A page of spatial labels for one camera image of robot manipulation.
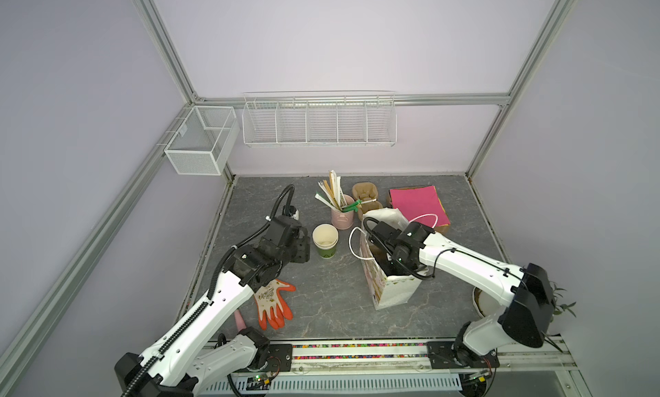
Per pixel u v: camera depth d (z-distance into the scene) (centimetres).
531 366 74
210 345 55
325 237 90
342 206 99
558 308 67
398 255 56
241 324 79
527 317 40
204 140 101
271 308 81
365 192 112
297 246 65
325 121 99
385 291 70
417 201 106
